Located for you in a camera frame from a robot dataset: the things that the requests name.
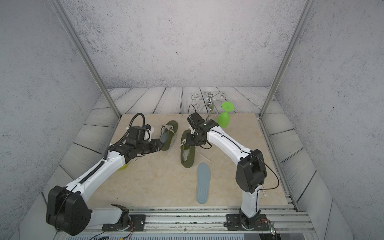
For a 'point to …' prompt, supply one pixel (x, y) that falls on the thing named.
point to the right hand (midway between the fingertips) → (189, 143)
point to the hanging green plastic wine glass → (224, 118)
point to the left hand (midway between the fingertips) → (163, 144)
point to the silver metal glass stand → (209, 107)
